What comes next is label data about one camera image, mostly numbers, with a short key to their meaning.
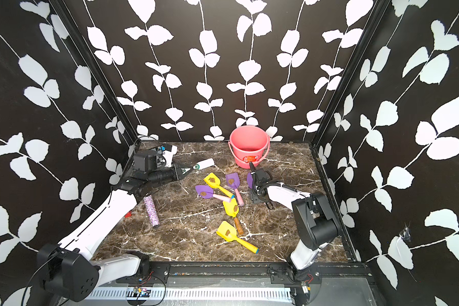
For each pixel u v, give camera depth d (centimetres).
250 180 104
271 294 70
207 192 99
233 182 102
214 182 101
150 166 60
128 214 53
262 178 76
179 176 67
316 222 47
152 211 88
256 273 75
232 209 92
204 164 82
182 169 71
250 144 111
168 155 70
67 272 38
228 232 84
